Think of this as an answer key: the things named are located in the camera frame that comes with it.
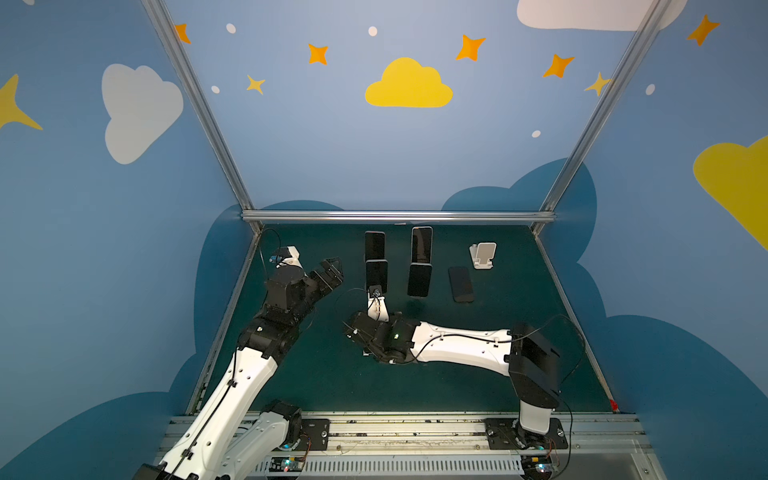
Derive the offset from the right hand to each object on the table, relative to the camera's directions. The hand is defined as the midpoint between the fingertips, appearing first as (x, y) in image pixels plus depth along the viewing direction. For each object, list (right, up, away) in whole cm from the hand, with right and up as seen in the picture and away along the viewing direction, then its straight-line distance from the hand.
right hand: (371, 316), depth 82 cm
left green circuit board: (-21, -34, -11) cm, 41 cm away
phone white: (+31, +6, +22) cm, 38 cm away
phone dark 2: (+15, +10, +10) cm, 20 cm away
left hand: (-8, +14, -9) cm, 19 cm away
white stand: (+39, +18, +25) cm, 49 cm away
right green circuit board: (+41, -34, -11) cm, 54 cm away
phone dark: (+1, +11, +13) cm, 17 cm away
